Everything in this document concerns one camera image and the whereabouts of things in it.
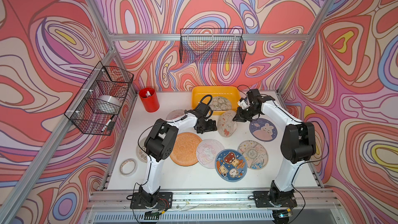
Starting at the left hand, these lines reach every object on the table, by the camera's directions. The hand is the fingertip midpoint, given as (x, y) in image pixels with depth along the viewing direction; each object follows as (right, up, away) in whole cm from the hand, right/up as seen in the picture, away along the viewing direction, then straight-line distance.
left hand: (214, 130), depth 96 cm
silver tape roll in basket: (-52, +16, -26) cm, 60 cm away
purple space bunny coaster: (+32, 0, +3) cm, 32 cm away
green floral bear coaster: (+5, +17, +16) cm, 24 cm away
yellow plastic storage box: (-6, +18, -13) cm, 23 cm away
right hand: (+12, +5, -6) cm, 14 cm away
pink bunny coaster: (+8, +3, -3) cm, 8 cm away
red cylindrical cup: (-43, +21, +5) cm, 48 cm away
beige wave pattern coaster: (+24, -13, -7) cm, 28 cm away
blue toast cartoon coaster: (+8, -18, -12) cm, 23 cm away
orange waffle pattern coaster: (-18, -11, -7) cm, 22 cm away
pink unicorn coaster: (-5, -12, -7) cm, 15 cm away
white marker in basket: (-53, +7, -24) cm, 58 cm away
